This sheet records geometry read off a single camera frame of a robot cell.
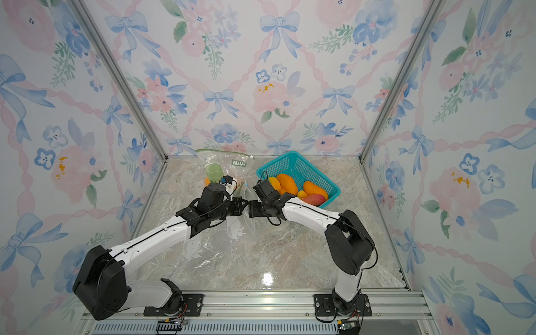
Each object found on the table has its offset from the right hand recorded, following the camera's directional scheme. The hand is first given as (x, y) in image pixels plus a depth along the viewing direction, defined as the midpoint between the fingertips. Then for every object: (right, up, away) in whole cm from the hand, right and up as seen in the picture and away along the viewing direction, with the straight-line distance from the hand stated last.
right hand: (254, 208), depth 89 cm
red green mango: (+27, +4, +3) cm, 27 cm away
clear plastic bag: (-14, -15, 0) cm, 20 cm away
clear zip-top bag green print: (-16, +19, +1) cm, 25 cm away
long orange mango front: (+27, +8, +13) cm, 31 cm away
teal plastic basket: (+23, +18, +21) cm, 35 cm away
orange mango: (+15, +10, +14) cm, 23 cm away
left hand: (-1, +4, -8) cm, 9 cm away
